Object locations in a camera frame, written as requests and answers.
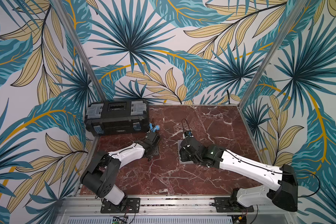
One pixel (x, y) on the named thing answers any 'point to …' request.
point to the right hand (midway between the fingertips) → (180, 151)
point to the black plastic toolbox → (132, 116)
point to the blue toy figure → (156, 128)
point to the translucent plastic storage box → (180, 162)
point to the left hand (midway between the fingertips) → (153, 152)
